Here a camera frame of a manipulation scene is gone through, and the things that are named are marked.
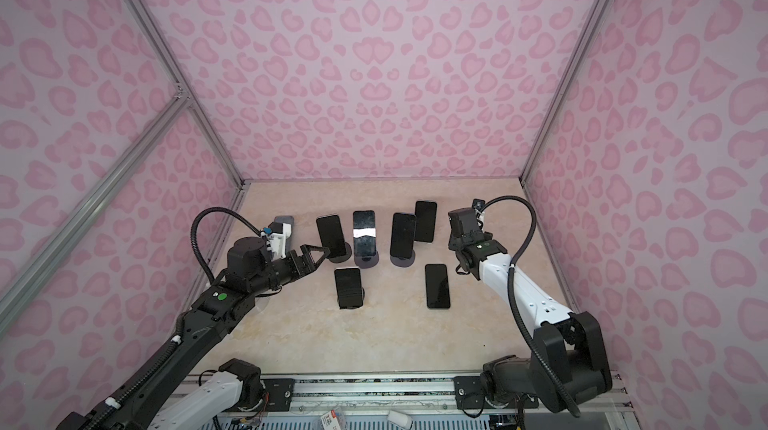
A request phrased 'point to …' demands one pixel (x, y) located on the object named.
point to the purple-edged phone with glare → (364, 232)
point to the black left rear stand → (344, 257)
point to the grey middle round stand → (367, 261)
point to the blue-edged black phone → (403, 235)
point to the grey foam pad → (285, 219)
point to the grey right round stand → (396, 261)
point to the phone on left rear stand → (331, 235)
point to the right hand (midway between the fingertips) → (469, 232)
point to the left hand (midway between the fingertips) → (322, 251)
